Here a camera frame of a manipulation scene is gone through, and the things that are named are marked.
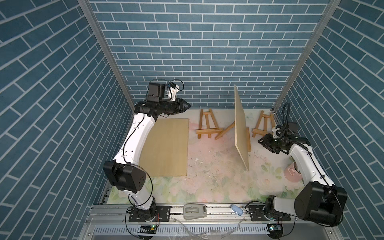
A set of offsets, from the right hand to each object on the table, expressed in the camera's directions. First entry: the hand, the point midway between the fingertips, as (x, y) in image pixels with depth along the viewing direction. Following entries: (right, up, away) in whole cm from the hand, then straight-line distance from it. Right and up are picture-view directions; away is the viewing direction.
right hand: (263, 142), depth 84 cm
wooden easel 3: (+6, +5, +23) cm, 24 cm away
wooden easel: (-30, +6, +19) cm, 36 cm away
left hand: (-40, +19, -11) cm, 46 cm away
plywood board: (-60, -7, +15) cm, 62 cm away
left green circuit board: (-61, -41, -12) cm, 74 cm away
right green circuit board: (+1, -41, -13) cm, 43 cm away
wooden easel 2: (-21, +4, +14) cm, 26 cm away
